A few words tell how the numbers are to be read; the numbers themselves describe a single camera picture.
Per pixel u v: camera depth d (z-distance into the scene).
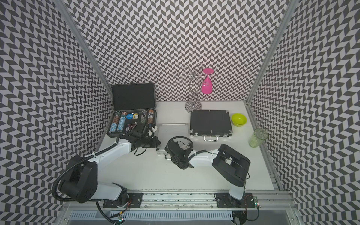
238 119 1.05
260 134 1.02
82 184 0.41
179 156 0.67
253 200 0.73
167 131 0.92
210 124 0.97
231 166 0.46
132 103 1.07
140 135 0.68
